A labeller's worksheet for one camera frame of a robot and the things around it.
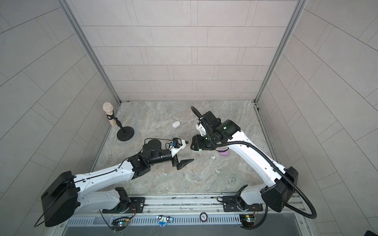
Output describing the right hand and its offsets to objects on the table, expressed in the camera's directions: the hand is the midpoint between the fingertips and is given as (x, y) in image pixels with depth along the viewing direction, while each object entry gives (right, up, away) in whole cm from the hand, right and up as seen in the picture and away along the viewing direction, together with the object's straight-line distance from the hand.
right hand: (195, 148), depth 70 cm
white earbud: (+11, -10, +17) cm, 22 cm away
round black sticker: (+4, -32, -2) cm, 32 cm away
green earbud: (-16, -17, +10) cm, 26 cm away
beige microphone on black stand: (-45, +3, +26) cm, 53 cm away
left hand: (-1, -2, +1) cm, 3 cm away
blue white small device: (-14, -32, -4) cm, 35 cm away
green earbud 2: (+13, -16, +11) cm, 23 cm away
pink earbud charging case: (+17, -7, +17) cm, 25 cm away
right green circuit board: (+25, -33, -2) cm, 42 cm away
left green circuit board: (-33, -33, -5) cm, 47 cm away
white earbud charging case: (-14, +9, +30) cm, 34 cm away
